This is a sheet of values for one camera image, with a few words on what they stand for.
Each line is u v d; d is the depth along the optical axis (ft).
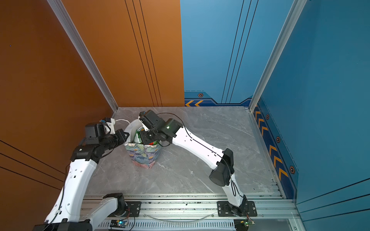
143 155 2.47
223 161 1.50
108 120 2.17
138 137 2.43
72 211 1.29
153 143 2.29
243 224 2.28
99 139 1.79
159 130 1.76
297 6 2.29
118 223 2.33
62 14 2.34
